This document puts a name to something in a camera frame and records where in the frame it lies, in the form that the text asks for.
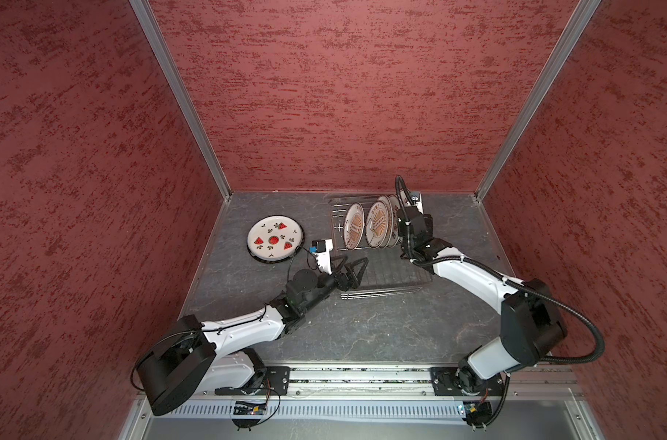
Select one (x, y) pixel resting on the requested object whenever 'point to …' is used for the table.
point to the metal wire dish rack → (388, 273)
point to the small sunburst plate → (354, 227)
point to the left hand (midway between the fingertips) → (359, 263)
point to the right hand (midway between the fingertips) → (413, 217)
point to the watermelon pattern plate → (274, 238)
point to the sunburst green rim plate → (377, 225)
